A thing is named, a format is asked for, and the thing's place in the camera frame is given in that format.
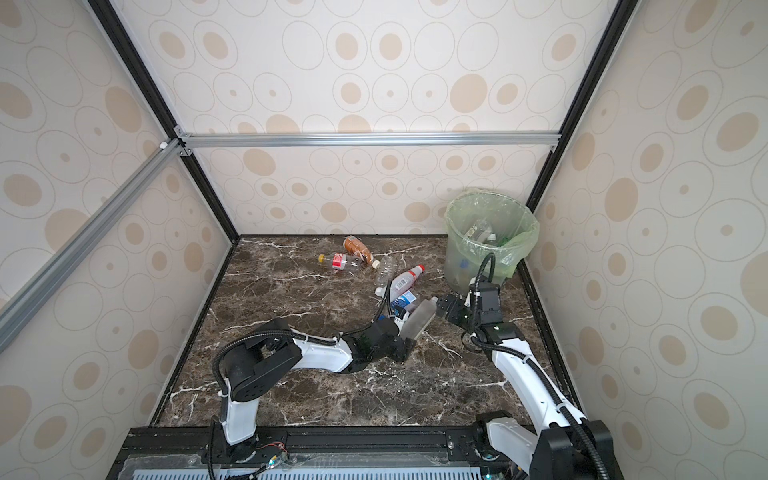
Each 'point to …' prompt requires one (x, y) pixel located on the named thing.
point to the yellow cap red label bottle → (337, 260)
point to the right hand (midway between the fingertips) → (452, 304)
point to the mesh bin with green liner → (478, 223)
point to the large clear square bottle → (418, 317)
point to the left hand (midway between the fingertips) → (418, 338)
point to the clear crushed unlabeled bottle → (387, 269)
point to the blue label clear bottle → (403, 300)
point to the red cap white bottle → (404, 281)
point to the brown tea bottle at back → (355, 247)
